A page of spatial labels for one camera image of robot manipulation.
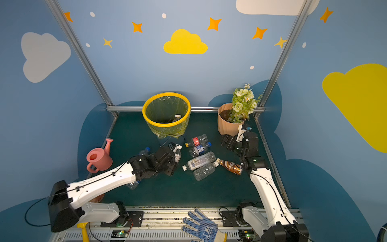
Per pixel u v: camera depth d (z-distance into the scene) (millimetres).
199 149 955
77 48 820
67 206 386
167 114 1011
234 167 872
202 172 875
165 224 734
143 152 955
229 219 746
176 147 715
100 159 835
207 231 711
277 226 387
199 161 888
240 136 672
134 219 746
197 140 1002
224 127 988
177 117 984
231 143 689
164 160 577
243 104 907
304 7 700
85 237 684
